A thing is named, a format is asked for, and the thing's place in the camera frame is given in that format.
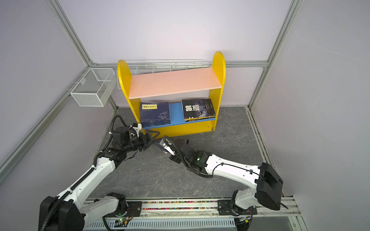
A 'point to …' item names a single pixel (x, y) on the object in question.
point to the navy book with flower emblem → (156, 142)
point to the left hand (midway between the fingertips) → (157, 138)
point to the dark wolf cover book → (195, 109)
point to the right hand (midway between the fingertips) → (174, 145)
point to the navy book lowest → (155, 113)
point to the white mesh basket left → (95, 87)
